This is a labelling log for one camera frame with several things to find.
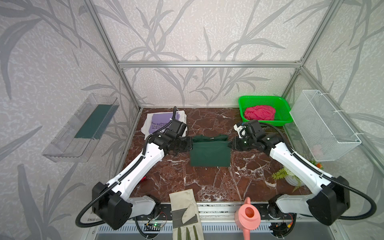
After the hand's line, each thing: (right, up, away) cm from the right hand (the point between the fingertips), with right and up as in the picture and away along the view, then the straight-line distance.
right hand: (228, 140), depth 80 cm
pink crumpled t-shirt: (+31, +17, +30) cm, 47 cm away
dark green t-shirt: (-11, -6, -2) cm, 13 cm away
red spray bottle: (-47, -22, +4) cm, 53 cm away
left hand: (-18, 0, -3) cm, 18 cm away
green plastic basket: (+47, +15, +32) cm, 59 cm away
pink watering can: (+5, -30, -17) cm, 35 cm away
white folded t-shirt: (-55, +6, +26) cm, 61 cm away
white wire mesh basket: (+39, +4, -17) cm, 43 cm away
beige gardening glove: (-22, -38, -9) cm, 45 cm away
